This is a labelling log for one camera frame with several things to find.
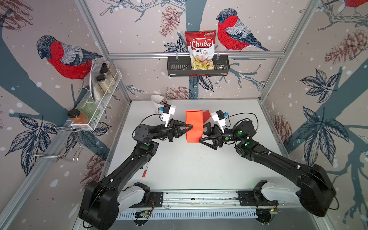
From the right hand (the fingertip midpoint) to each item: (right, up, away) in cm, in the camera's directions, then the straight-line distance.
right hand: (199, 136), depth 61 cm
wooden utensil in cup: (-23, +19, +49) cm, 57 cm away
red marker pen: (-30, -25, +23) cm, 45 cm away
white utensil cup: (-29, +20, +46) cm, 58 cm away
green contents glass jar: (-55, +13, +10) cm, 58 cm away
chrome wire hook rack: (-57, -2, -4) cm, 57 cm away
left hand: (-3, +4, -3) cm, 6 cm away
